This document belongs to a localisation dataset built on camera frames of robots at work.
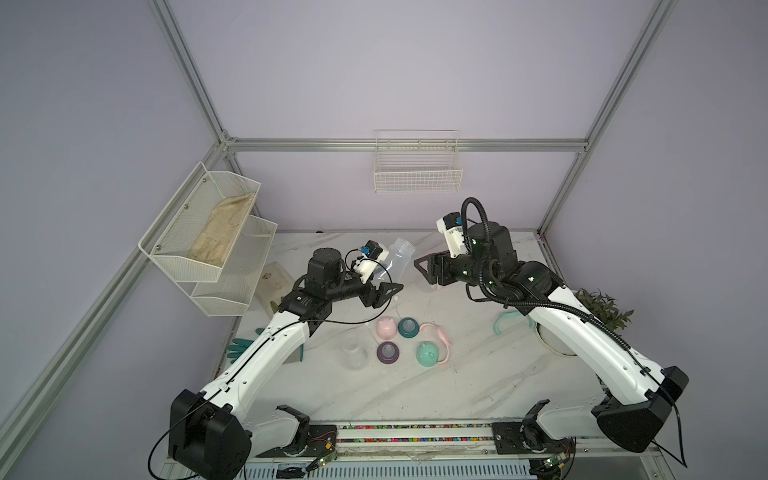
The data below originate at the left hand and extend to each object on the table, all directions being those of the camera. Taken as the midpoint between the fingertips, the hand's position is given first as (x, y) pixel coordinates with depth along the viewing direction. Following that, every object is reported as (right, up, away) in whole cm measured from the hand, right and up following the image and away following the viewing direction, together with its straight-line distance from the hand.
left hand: (390, 279), depth 73 cm
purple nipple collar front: (-1, -23, +13) cm, 26 cm away
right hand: (+9, +4, -3) cm, 10 cm away
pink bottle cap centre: (-1, -16, +17) cm, 24 cm away
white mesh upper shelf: (-53, +11, +5) cm, 54 cm away
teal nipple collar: (+5, -16, +18) cm, 25 cm away
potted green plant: (+56, -8, +4) cm, 57 cm away
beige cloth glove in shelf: (-47, +16, +8) cm, 50 cm away
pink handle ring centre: (+17, -19, +21) cm, 33 cm away
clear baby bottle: (-10, -20, +4) cm, 22 cm away
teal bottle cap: (+11, -22, +10) cm, 27 cm away
